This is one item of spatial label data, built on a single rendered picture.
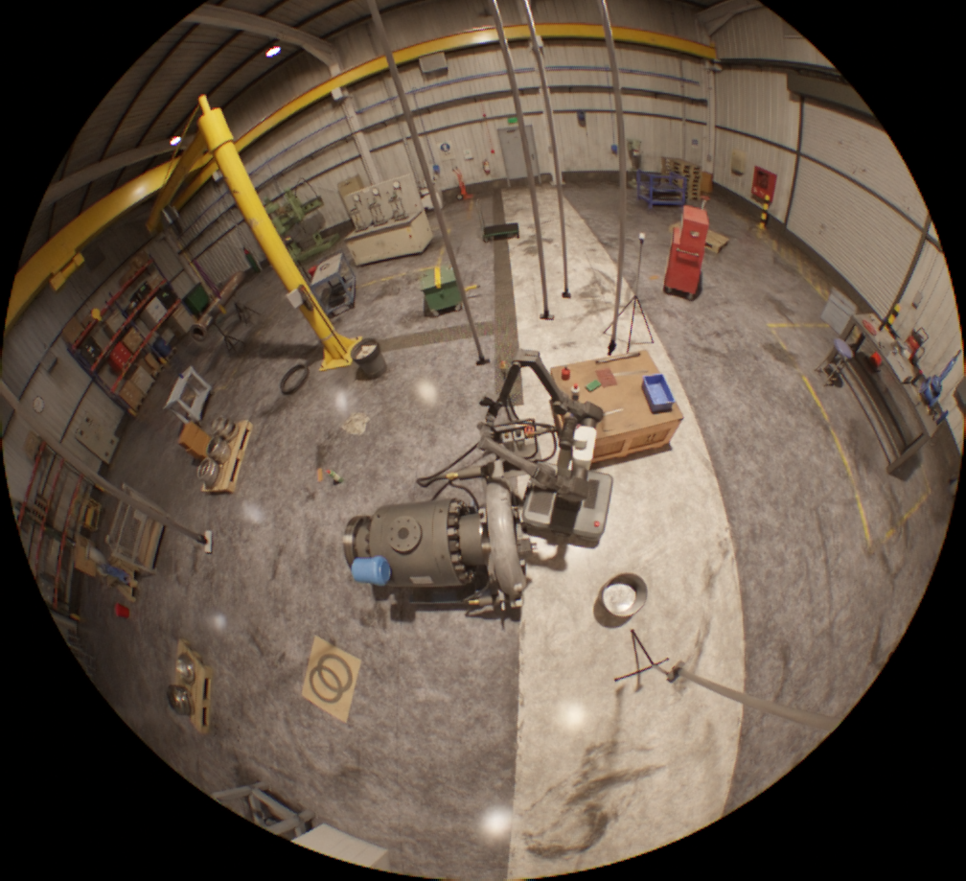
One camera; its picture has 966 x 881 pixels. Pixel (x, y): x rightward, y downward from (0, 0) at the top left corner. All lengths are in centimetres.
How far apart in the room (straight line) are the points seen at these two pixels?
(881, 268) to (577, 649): 871
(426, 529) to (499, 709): 165
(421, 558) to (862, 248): 946
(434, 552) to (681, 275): 434
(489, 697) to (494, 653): 40
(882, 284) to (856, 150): 298
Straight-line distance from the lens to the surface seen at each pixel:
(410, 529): 178
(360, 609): 298
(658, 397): 268
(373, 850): 426
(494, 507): 162
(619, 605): 243
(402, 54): 1107
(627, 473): 278
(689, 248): 445
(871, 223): 890
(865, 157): 917
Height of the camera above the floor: 250
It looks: 51 degrees down
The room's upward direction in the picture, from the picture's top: 19 degrees counter-clockwise
